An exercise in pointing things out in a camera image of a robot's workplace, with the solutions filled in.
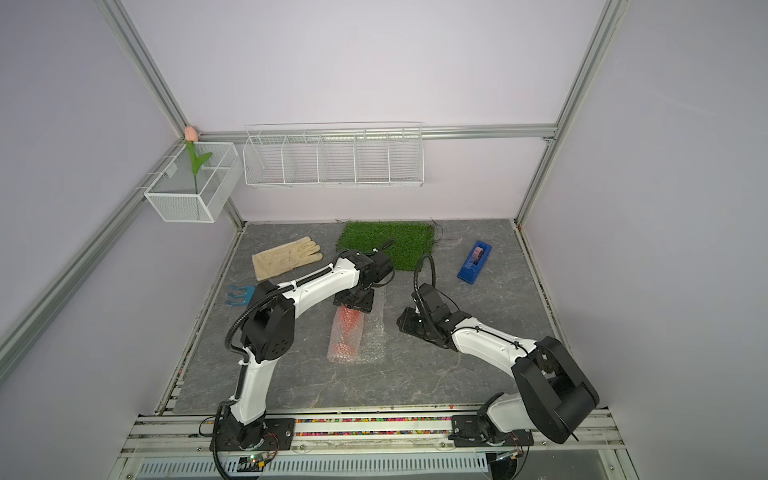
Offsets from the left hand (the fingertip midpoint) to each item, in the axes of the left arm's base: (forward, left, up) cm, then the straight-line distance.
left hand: (353, 307), depth 90 cm
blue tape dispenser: (+15, -42, -1) cm, 44 cm away
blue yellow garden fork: (+11, +38, -8) cm, 40 cm away
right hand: (-5, -13, -1) cm, 14 cm away
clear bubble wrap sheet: (-9, -1, -1) cm, 9 cm away
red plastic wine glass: (-5, +1, +2) cm, 5 cm away
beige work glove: (+24, +30, -7) cm, 39 cm away
